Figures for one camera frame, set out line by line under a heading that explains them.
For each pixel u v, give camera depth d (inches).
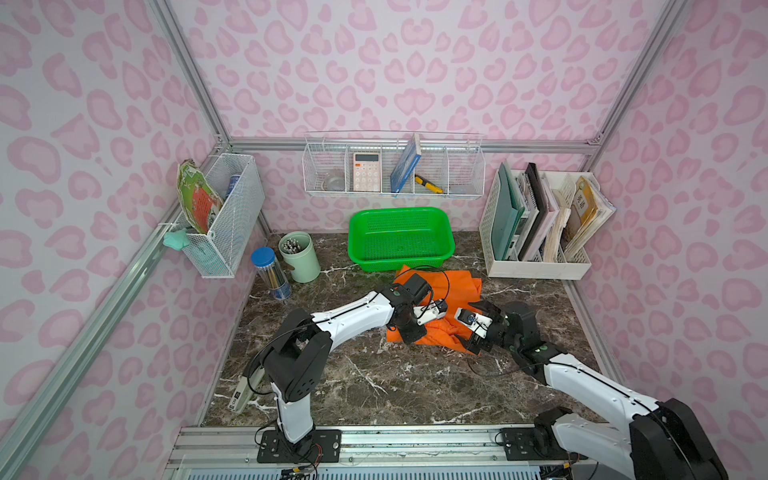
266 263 34.3
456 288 39.8
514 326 25.7
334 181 36.7
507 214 33.7
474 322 27.7
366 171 37.4
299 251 36.9
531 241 36.6
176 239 24.4
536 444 27.9
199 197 29.5
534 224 35.5
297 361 18.5
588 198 38.1
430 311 30.8
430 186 38.5
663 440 15.7
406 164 34.7
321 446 28.5
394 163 38.5
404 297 26.7
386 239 46.2
